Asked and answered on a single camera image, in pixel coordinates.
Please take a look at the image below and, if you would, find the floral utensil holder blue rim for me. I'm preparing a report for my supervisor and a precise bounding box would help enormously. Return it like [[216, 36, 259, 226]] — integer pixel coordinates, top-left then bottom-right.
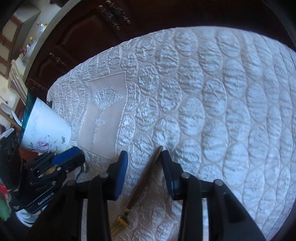
[[20, 93, 71, 153]]

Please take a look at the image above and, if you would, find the metal fork wooden handle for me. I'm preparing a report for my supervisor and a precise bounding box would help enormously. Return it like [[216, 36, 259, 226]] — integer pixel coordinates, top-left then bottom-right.
[[110, 146, 163, 237]]

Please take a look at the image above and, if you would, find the left hand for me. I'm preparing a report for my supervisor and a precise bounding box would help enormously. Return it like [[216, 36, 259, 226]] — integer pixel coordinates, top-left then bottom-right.
[[16, 209, 42, 227]]

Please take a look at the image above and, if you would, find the white quilted table cloth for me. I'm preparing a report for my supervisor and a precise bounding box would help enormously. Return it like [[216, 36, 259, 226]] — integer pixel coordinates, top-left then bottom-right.
[[47, 27, 295, 240]]

